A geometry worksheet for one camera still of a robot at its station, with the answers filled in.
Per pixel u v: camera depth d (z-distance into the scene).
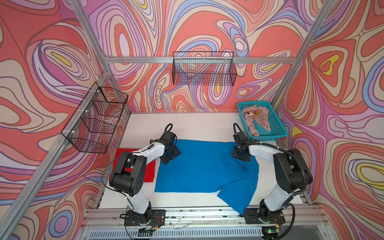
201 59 0.86
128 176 0.47
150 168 0.85
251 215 0.74
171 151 0.83
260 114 1.13
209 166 0.90
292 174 0.48
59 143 0.59
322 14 0.71
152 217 0.72
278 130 1.01
